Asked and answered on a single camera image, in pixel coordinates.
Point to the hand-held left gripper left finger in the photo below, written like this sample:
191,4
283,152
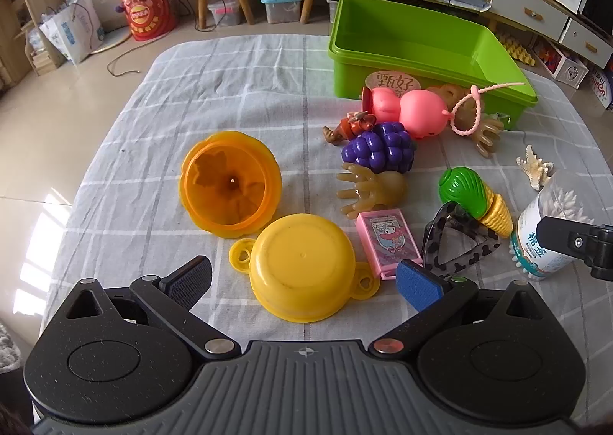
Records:
191,279

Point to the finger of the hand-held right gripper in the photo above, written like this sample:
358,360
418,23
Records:
574,241

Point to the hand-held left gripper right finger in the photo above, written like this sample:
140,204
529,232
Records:
421,289

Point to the clear cotton swab jar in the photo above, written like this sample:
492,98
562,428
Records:
536,243

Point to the pink card box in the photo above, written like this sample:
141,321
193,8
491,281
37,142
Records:
388,238

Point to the leopard print hair clip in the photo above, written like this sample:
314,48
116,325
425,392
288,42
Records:
474,258

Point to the orange plastic jelly mold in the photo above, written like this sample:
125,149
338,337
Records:
215,205

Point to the cream dried starfish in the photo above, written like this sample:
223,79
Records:
534,166

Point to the tan rubber hand toy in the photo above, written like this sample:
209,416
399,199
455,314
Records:
483,133
383,188

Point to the yellow toy pot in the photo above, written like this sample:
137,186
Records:
301,267

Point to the green yellow toy corn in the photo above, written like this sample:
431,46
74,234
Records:
464,186

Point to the green plastic bin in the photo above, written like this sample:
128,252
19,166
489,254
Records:
431,42

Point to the purple toy grapes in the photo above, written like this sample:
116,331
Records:
378,147

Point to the blue red printed box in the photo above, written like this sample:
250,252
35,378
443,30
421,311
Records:
602,87

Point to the white printed cardboard box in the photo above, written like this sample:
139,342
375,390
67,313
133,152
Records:
567,66

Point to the small brown toy figure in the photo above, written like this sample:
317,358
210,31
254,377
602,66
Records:
352,126

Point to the pink rubber pig toy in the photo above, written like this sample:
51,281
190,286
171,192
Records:
421,111

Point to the grey checked bedsheet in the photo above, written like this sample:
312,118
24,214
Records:
191,95

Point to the yellow wavy foam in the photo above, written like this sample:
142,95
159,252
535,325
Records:
519,49

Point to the round beige printed tag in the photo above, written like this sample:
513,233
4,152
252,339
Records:
390,80

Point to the black white appliance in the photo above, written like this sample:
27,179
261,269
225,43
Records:
598,4

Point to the clear storage box pink contents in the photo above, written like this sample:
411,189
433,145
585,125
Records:
225,12

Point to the white shopping bag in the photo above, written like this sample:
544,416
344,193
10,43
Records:
72,32

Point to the red printed bucket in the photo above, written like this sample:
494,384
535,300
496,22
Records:
143,8

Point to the clear storage box blue lid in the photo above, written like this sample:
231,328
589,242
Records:
282,6

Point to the wooden side shelf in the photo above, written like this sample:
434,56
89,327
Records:
28,8

